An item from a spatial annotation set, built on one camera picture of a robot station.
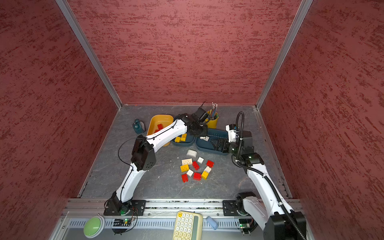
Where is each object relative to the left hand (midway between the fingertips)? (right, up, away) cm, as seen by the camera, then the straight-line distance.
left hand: (204, 136), depth 90 cm
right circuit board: (+19, -40, -19) cm, 49 cm away
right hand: (+5, -3, -10) cm, 12 cm away
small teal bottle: (-45, +5, +9) cm, 46 cm away
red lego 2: (-34, +2, +14) cm, 37 cm away
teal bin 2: (-1, -7, +5) cm, 9 cm away
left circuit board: (-42, -40, -19) cm, 61 cm away
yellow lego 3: (0, -21, -8) cm, 23 cm away
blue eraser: (+3, -38, -22) cm, 44 cm away
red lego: (-32, +5, +17) cm, 36 cm away
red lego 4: (+3, -17, -1) cm, 17 cm away
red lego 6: (-5, -23, -5) cm, 24 cm away
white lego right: (+2, -20, -3) cm, 20 cm away
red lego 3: (-6, -17, -3) cm, 18 cm away
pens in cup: (+7, +18, +10) cm, 22 cm away
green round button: (-54, -40, -21) cm, 70 cm away
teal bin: (-9, -4, +3) cm, 10 cm away
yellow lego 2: (-12, -19, -3) cm, 23 cm away
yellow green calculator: (-9, -40, -22) cm, 46 cm away
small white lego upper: (-2, -15, 0) cm, 15 cm away
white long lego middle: (-11, -16, 0) cm, 19 cm away
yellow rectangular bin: (-29, +10, +20) cm, 36 cm away
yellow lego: (-14, -2, +7) cm, 16 cm away
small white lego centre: (-9, -21, -5) cm, 23 cm away
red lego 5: (-12, -24, -6) cm, 27 cm away
